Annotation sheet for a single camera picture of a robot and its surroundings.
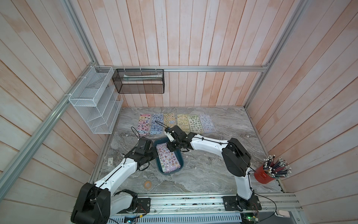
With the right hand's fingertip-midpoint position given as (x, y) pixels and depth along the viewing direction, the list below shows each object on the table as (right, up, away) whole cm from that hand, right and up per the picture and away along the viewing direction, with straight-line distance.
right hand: (167, 145), depth 91 cm
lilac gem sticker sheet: (+31, +14, +19) cm, 39 cm away
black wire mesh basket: (-23, +48, +16) cm, 56 cm away
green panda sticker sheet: (+11, +15, +19) cm, 27 cm away
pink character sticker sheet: (+1, -9, -4) cm, 10 cm away
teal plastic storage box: (-5, +2, +4) cm, 7 cm away
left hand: (-7, -5, -4) cm, 9 cm away
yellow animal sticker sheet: (0, +17, +20) cm, 26 cm away
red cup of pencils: (+53, -9, -23) cm, 59 cm away
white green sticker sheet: (+21, +14, +18) cm, 31 cm away
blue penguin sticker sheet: (-10, +11, +16) cm, 21 cm away
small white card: (-37, -10, -4) cm, 38 cm away
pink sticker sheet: (-20, +13, +18) cm, 30 cm away
